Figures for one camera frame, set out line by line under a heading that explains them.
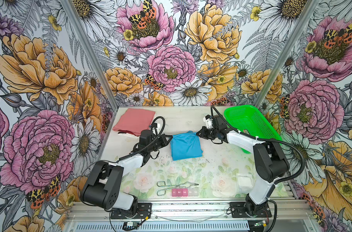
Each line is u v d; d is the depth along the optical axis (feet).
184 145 2.86
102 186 1.43
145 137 2.26
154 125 2.65
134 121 3.52
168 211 2.50
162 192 2.61
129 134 3.35
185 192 2.59
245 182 2.72
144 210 2.40
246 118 3.71
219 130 2.46
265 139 1.74
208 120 2.90
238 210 2.41
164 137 2.60
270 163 1.61
